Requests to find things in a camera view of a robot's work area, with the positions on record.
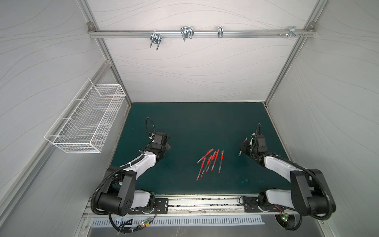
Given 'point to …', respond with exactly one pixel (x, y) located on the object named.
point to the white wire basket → (86, 124)
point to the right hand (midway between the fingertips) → (243, 144)
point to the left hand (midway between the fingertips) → (163, 143)
